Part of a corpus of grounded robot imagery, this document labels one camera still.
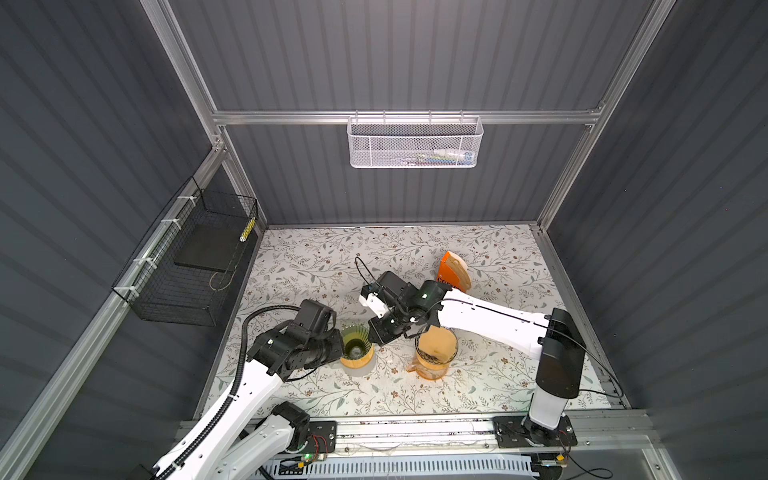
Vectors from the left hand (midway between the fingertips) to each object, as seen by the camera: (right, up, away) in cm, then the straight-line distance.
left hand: (343, 347), depth 75 cm
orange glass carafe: (+23, -10, +8) cm, 26 cm away
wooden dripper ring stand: (+23, -5, 0) cm, 23 cm away
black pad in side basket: (-37, +26, +4) cm, 45 cm away
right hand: (+7, +1, +1) cm, 7 cm away
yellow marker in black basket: (-28, +31, +8) cm, 42 cm away
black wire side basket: (-39, +19, -2) cm, 44 cm away
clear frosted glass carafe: (+4, -10, +9) cm, 14 cm away
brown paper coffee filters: (+36, +19, +23) cm, 46 cm away
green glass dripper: (+3, 0, +4) cm, 5 cm away
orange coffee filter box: (+31, +17, +24) cm, 42 cm away
